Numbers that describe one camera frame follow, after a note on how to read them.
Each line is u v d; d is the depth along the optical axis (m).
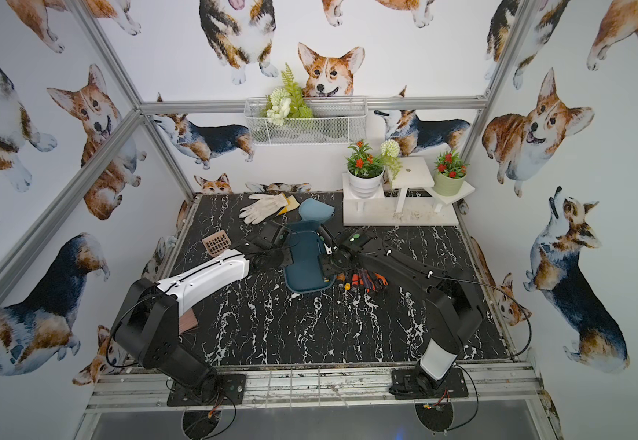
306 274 0.95
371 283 0.91
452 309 0.45
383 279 0.92
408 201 1.10
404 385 0.73
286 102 0.78
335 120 0.93
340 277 0.91
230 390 0.74
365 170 0.88
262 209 1.13
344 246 0.61
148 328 0.44
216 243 1.06
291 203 1.17
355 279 0.93
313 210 1.18
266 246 0.69
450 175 0.93
